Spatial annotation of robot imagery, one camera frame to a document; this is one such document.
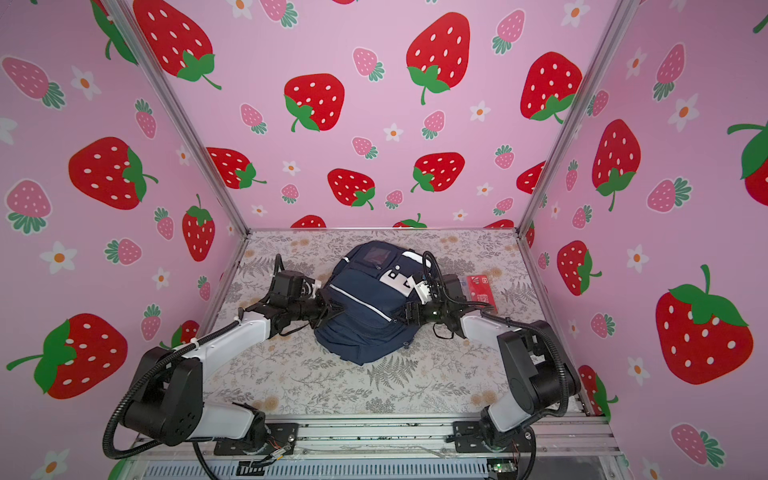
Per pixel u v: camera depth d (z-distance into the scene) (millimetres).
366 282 935
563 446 731
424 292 818
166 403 425
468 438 722
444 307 731
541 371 453
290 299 697
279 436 746
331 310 781
